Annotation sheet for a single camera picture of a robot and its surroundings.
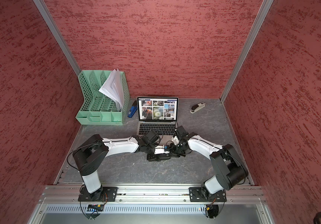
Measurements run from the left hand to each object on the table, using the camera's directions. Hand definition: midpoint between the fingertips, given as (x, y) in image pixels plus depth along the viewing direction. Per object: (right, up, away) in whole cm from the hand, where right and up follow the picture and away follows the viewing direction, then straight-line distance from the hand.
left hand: (157, 156), depth 89 cm
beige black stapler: (+31, +33, +22) cm, 50 cm away
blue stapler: (-21, +31, +21) cm, 43 cm away
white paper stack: (-29, +45, +1) cm, 54 cm away
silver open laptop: (+1, +27, +14) cm, 30 cm away
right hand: (+7, 0, -4) cm, 8 cm away
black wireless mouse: (+1, +2, -10) cm, 10 cm away
